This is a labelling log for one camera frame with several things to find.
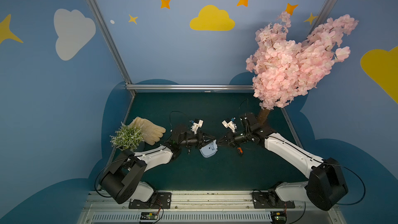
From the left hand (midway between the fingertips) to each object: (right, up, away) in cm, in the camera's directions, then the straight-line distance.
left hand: (217, 137), depth 76 cm
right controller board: (+30, -38, -3) cm, 48 cm away
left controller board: (-32, -36, -4) cm, 49 cm away
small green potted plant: (-45, -1, +1) cm, 45 cm away
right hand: (+1, -2, +1) cm, 3 cm away
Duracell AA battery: (-15, -11, +15) cm, 24 cm away
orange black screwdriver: (+15, -11, +14) cm, 23 cm away
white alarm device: (-3, -10, +13) cm, 16 cm away
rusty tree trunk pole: (+31, +9, +19) cm, 38 cm away
